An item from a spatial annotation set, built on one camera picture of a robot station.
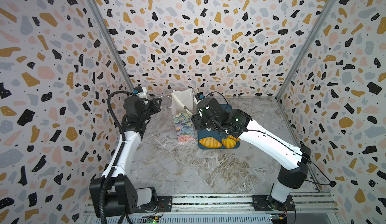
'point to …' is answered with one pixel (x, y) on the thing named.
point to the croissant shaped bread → (210, 142)
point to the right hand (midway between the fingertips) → (193, 115)
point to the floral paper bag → (182, 118)
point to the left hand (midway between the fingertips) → (160, 96)
